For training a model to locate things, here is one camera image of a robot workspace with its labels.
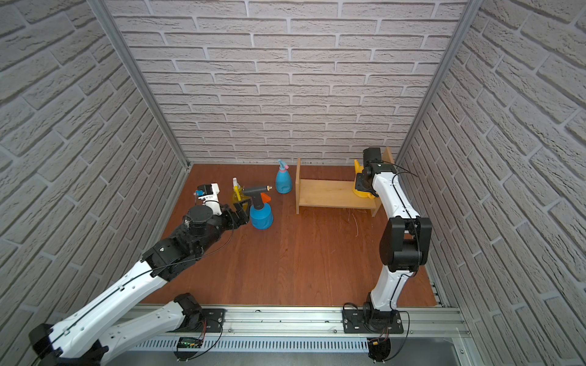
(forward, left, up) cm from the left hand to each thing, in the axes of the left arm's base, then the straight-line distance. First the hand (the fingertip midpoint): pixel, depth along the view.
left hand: (239, 196), depth 69 cm
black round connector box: (-37, -44, -29) cm, 65 cm away
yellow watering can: (+25, -45, -13) cm, 53 cm away
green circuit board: (-35, +17, -33) cm, 51 cm away
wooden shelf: (+17, -35, -21) cm, 45 cm away
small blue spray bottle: (+24, -12, -20) cm, 34 cm away
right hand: (+17, -44, -13) cm, 49 cm away
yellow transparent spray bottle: (+13, +5, -16) cm, 21 cm away
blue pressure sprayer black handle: (+5, -4, -19) cm, 20 cm away
